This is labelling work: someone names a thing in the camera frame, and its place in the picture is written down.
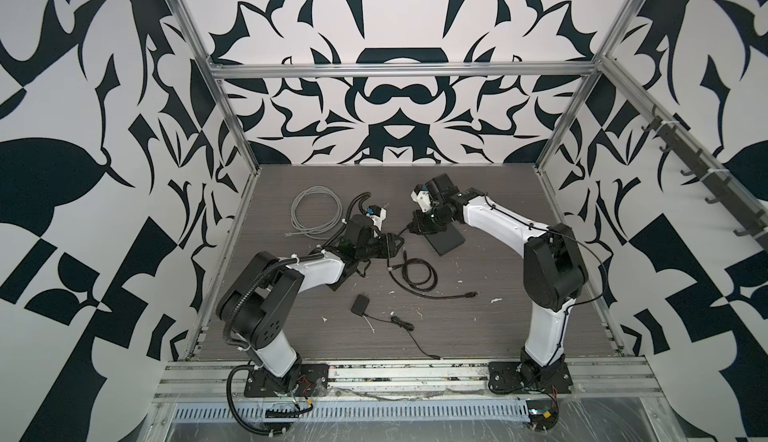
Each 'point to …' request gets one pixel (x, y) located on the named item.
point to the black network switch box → (445, 240)
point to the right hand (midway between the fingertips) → (411, 227)
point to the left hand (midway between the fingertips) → (402, 234)
